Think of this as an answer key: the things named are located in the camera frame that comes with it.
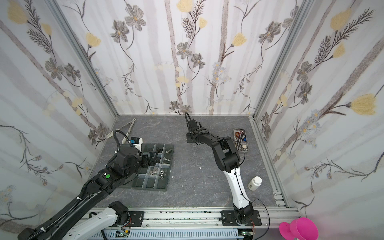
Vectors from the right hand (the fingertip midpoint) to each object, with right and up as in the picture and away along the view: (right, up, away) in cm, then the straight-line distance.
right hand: (188, 132), depth 104 cm
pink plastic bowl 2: (+47, -37, -46) cm, 76 cm away
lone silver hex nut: (-16, -24, -14) cm, 32 cm away
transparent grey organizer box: (-18, -26, -18) cm, 36 cm away
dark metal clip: (-20, -24, -16) cm, 35 cm away
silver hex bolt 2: (-15, -17, -10) cm, 25 cm away
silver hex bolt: (-14, -13, -6) cm, 20 cm away
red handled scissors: (+37, -1, +6) cm, 37 cm away
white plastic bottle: (+37, -26, -26) cm, 52 cm away
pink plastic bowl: (+49, -47, -33) cm, 76 cm away
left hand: (-19, -8, -29) cm, 35 cm away
